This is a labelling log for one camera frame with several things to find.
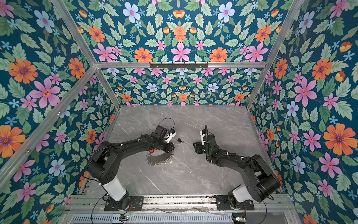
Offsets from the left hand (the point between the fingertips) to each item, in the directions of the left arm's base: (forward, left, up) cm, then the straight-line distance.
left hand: (175, 144), depth 90 cm
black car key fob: (+6, -3, -5) cm, 9 cm away
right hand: (0, -14, 0) cm, 14 cm away
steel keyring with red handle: (-8, +15, -5) cm, 18 cm away
